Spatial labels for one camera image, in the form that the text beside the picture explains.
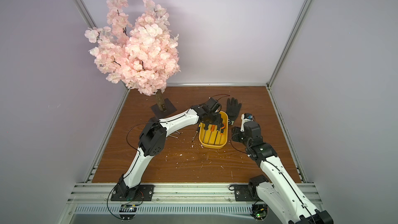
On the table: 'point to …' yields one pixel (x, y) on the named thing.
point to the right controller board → (259, 211)
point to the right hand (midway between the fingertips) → (235, 126)
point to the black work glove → (232, 110)
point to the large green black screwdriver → (205, 127)
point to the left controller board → (127, 211)
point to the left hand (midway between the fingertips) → (223, 121)
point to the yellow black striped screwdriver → (218, 128)
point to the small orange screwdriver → (222, 131)
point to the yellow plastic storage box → (224, 138)
